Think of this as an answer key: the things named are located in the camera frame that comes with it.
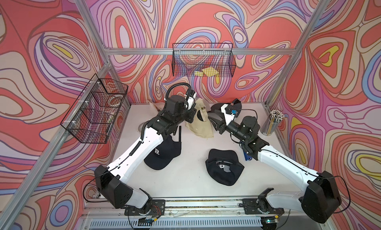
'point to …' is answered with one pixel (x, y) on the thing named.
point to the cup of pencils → (269, 127)
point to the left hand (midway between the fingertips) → (195, 106)
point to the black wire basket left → (89, 118)
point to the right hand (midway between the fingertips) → (212, 117)
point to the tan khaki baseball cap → (201, 125)
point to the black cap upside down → (223, 166)
